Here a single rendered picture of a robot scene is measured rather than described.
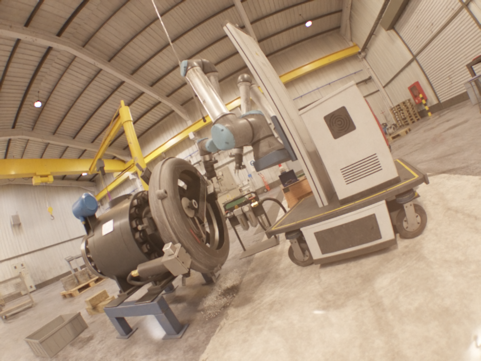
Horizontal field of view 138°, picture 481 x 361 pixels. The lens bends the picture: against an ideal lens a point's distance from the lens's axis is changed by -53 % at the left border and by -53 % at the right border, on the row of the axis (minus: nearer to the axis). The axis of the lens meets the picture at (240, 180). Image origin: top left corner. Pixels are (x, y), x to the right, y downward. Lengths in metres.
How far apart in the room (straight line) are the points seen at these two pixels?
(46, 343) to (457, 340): 2.27
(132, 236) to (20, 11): 8.35
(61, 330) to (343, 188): 2.36
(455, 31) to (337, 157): 8.25
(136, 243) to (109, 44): 9.19
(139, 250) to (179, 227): 0.37
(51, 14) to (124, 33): 3.37
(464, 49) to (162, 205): 9.03
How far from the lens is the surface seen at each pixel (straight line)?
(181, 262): 0.90
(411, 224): 1.11
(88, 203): 1.54
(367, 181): 1.02
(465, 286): 0.85
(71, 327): 2.20
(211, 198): 1.35
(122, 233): 1.27
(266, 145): 1.09
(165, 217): 0.94
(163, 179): 1.02
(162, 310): 1.19
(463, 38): 8.77
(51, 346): 2.07
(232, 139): 1.01
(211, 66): 1.46
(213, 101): 1.16
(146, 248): 1.21
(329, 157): 1.02
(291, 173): 2.00
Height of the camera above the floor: 0.60
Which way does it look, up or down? 3 degrees up
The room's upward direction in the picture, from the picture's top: 25 degrees counter-clockwise
